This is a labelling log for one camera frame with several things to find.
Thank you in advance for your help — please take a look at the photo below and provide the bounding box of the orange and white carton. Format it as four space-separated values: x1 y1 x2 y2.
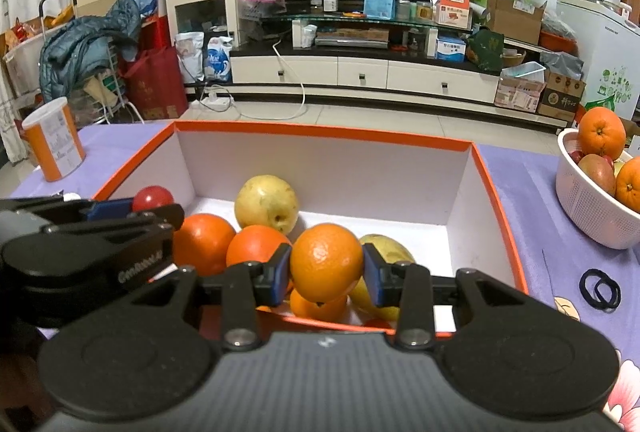
432 0 472 30

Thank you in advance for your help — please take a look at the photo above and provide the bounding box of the white chest freezer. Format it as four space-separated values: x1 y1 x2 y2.
556 0 640 117

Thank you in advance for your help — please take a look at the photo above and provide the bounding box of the white plastic colander bowl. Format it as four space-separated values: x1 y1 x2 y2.
556 128 640 250

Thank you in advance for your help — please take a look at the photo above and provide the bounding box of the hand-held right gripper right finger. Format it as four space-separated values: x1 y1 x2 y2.
362 243 548 350

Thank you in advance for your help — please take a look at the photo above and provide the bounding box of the white glass-door cabinet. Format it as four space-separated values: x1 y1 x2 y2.
165 0 241 47

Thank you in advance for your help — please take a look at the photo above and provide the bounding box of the red-brown mango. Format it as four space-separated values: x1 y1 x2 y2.
577 154 617 197

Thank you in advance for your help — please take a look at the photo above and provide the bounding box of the white television stand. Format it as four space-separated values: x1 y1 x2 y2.
227 12 576 133

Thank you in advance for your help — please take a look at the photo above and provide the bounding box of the white cable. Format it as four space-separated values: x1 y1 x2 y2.
235 39 307 120

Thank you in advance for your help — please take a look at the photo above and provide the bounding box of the blue and white bag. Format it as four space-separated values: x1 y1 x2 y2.
205 36 233 82

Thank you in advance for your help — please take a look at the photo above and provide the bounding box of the brown printed carton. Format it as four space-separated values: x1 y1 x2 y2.
537 70 587 121

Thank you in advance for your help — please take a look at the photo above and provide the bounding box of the orange and white can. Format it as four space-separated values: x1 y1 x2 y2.
21 96 87 183

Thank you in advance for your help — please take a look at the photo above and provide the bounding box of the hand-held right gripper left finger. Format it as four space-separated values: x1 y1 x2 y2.
115 243 292 349

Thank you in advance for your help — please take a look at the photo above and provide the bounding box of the printed fruit carton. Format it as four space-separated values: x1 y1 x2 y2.
494 76 547 113

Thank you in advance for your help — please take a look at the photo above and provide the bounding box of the blue-grey jacket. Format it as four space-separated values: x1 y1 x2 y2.
39 0 143 100

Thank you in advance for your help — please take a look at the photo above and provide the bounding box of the white power strip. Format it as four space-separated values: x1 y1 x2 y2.
200 92 236 110

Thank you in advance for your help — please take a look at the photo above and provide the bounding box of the red tomato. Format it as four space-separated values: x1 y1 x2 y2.
132 185 175 211

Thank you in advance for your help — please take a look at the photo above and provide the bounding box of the large orange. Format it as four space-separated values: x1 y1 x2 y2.
172 213 237 277

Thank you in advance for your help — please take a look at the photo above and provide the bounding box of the black hair tie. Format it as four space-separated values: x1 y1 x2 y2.
592 274 622 311
579 268 613 307

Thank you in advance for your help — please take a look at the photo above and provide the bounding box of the yellow-green pear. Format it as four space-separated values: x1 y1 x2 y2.
234 175 300 235

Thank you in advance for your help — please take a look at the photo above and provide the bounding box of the open cardboard box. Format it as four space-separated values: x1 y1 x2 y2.
486 0 547 45

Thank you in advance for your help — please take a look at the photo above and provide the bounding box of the yellow mango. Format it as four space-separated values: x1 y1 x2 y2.
348 234 417 321

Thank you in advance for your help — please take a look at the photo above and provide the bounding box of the dark green bag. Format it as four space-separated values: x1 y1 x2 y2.
465 26 505 72

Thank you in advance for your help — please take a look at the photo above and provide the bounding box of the blue and white mask box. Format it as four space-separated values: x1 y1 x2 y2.
436 36 468 61

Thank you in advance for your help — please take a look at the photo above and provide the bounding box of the red shopping bag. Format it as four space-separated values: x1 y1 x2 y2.
120 46 190 120

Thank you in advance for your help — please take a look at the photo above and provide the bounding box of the orange cardboard box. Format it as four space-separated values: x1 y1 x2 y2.
92 121 529 338

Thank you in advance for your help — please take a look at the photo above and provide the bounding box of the white plastic bin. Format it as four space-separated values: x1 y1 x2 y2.
500 62 547 82

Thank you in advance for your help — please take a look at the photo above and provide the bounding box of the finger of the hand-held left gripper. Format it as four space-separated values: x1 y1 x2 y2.
0 198 135 227
42 205 185 247

